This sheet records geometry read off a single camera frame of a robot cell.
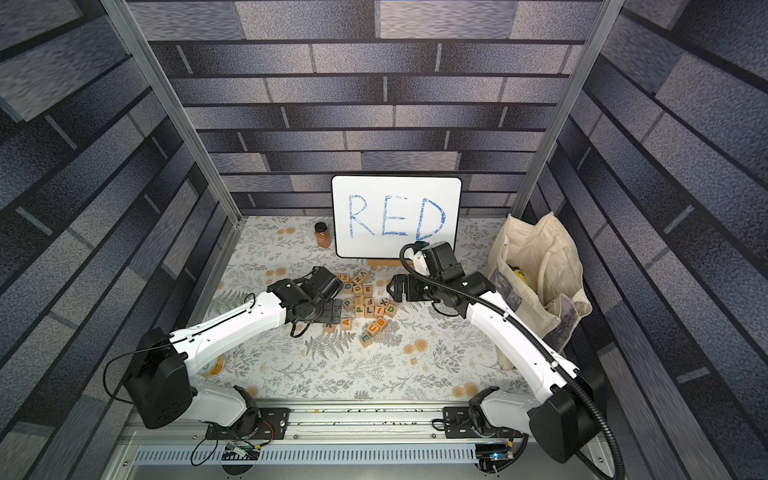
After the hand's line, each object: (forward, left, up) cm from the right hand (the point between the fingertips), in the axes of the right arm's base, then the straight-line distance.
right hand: (400, 285), depth 78 cm
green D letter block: (+1, +3, -17) cm, 17 cm away
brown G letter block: (+7, +14, -15) cm, 22 cm away
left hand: (-3, +21, -9) cm, 23 cm away
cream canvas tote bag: (+7, -40, -6) cm, 41 cm away
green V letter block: (+15, +13, -16) cm, 25 cm away
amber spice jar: (+28, +28, -11) cm, 41 cm away
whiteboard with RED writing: (+26, +8, +1) cm, 27 cm away
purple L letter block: (+1, +10, -17) cm, 19 cm away
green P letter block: (+1, +13, -17) cm, 21 cm away
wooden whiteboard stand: (+19, +10, -17) cm, 27 cm away
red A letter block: (-4, +17, -17) cm, 24 cm away
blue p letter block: (+2, +17, -16) cm, 23 cm away
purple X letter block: (+3, +5, -16) cm, 17 cm away
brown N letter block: (+12, +15, -17) cm, 26 cm away
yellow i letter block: (+3, +13, -16) cm, 21 cm away
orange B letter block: (-3, +6, -17) cm, 18 cm away
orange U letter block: (-6, +8, -16) cm, 19 cm away
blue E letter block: (-9, +10, -16) cm, 21 cm away
